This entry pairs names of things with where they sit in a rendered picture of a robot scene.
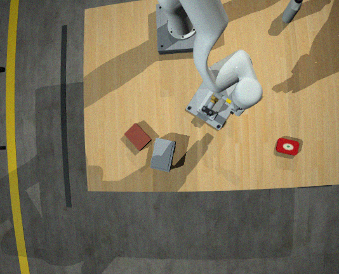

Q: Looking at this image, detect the grey rectangular case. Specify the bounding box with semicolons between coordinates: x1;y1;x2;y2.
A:
150;138;176;172

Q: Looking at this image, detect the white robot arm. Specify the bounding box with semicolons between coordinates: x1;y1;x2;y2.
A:
157;0;263;112

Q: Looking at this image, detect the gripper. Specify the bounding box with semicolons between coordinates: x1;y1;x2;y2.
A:
228;102;245;117

